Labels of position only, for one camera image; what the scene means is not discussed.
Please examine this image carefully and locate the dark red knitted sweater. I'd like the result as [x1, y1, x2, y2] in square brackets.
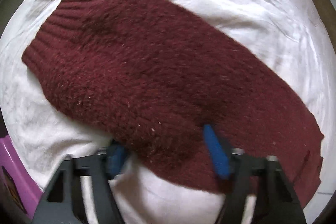
[22, 0, 323, 206]

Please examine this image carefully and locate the purple plastic box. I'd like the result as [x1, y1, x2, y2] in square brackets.
[1, 135, 42, 220]

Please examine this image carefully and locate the white bed sheet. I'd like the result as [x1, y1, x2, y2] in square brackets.
[1, 0, 335, 223]

